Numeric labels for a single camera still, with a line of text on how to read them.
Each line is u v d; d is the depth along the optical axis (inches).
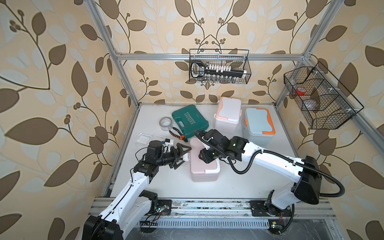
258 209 28.8
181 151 27.1
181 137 39.3
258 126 35.2
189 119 41.3
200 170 28.5
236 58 35.8
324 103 28.8
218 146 22.2
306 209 29.5
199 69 33.1
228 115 37.4
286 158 17.7
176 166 29.6
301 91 31.7
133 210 21.8
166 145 29.7
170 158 27.3
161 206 28.9
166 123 42.8
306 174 16.3
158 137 40.2
